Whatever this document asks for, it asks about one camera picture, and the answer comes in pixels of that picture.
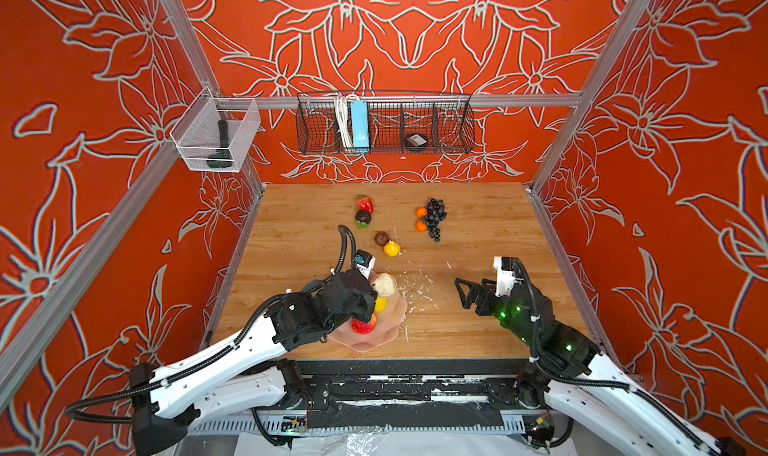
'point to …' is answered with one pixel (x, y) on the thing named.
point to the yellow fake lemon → (381, 304)
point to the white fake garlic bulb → (385, 284)
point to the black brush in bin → (221, 153)
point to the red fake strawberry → (364, 203)
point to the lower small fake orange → (420, 226)
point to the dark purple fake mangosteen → (362, 218)
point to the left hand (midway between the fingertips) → (374, 289)
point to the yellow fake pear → (392, 249)
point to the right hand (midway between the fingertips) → (463, 281)
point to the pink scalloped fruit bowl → (387, 329)
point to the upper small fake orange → (421, 211)
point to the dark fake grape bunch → (436, 213)
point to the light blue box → (360, 126)
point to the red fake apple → (364, 328)
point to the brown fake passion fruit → (381, 238)
